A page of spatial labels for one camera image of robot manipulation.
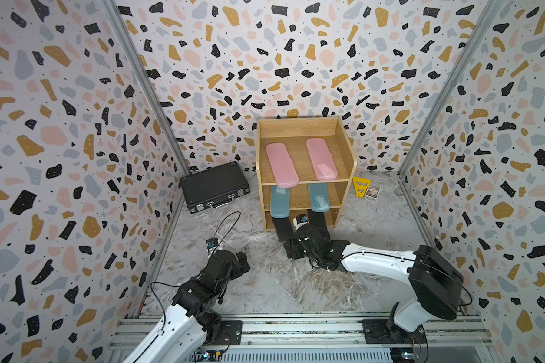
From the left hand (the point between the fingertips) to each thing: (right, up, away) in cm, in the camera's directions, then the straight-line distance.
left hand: (239, 258), depth 80 cm
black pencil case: (+30, +11, +20) cm, 38 cm away
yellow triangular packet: (+55, +27, +37) cm, 72 cm away
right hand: (+18, +4, +5) cm, 19 cm away
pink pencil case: (+15, +33, -2) cm, 36 cm away
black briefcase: (-19, +26, +30) cm, 44 cm away
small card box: (+60, +23, +33) cm, 72 cm away
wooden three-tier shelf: (+20, +38, +4) cm, 44 cm away
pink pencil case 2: (+30, +32, -2) cm, 44 cm away
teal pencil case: (+14, +20, +9) cm, 26 cm away
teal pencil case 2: (+30, +21, +8) cm, 37 cm away
